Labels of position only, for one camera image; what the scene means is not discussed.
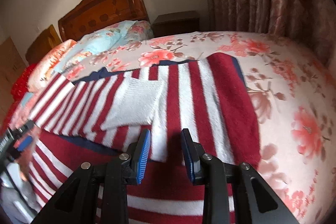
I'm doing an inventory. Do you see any red white striped sweater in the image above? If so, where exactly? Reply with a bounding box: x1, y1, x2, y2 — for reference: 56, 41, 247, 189
29, 53, 261, 223

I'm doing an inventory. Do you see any grey gloved hand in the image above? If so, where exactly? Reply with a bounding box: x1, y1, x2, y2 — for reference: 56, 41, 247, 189
1, 163, 39, 223

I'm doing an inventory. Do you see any red quilt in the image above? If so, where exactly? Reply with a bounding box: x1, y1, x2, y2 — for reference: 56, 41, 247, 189
10, 64, 37, 101

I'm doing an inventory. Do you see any pink floral pillow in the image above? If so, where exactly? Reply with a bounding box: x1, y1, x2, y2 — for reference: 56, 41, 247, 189
27, 39, 77, 93

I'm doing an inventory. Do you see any cardboard box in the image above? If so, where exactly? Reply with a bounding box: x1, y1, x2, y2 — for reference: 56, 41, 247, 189
0, 37, 26, 125

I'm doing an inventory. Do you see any wooden headboard left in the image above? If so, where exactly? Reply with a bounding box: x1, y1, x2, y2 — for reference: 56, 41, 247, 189
25, 24, 62, 65

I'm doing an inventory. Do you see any wooden headboard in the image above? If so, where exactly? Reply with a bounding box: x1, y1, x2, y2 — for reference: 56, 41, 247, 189
25, 24, 62, 65
58, 0, 149, 41

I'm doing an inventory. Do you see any floral pink bed sheet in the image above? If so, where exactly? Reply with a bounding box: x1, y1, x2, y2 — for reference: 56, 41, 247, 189
0, 31, 336, 221

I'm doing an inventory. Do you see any light blue floral pillow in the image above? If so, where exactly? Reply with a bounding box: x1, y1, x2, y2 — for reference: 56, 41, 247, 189
54, 20, 154, 73

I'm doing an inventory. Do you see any wooden headboard right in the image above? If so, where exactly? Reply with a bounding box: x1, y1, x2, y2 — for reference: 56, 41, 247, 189
58, 0, 149, 41

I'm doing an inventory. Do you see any dark wooden nightstand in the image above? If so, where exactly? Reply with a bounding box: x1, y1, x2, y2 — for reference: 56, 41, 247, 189
151, 11, 200, 38

